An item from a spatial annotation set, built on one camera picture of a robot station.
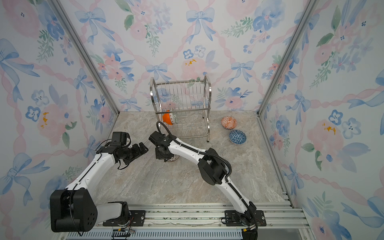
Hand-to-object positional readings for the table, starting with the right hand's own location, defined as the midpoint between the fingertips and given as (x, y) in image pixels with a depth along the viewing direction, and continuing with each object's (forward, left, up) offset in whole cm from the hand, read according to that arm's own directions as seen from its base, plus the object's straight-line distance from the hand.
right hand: (161, 155), depth 92 cm
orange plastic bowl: (+23, -1, +8) cm, 25 cm away
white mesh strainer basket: (-7, -10, +8) cm, 14 cm away
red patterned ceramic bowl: (+30, -46, -3) cm, 55 cm away
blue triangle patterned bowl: (+16, -50, -3) cm, 53 cm away
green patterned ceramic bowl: (+30, -6, +2) cm, 30 cm away
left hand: (-2, +9, +7) cm, 12 cm away
